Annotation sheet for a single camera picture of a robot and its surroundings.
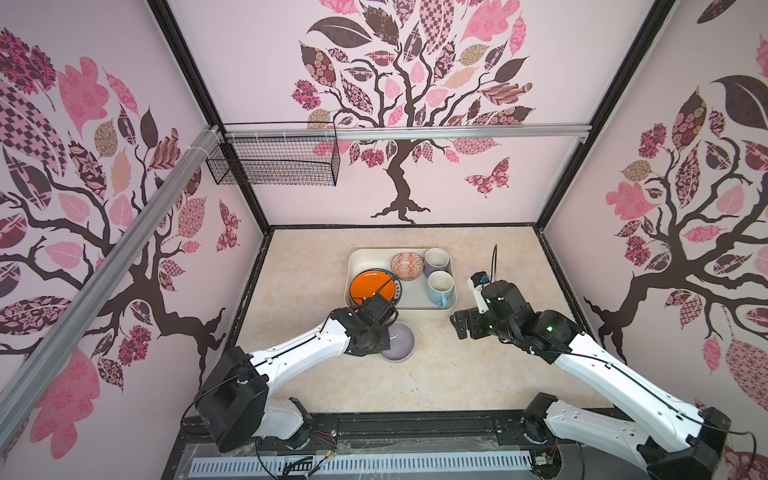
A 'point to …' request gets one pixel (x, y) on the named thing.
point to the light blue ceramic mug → (441, 289)
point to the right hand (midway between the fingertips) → (466, 311)
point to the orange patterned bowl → (407, 266)
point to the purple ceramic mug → (437, 259)
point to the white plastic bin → (413, 301)
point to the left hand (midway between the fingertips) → (380, 348)
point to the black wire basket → (277, 162)
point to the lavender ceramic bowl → (402, 343)
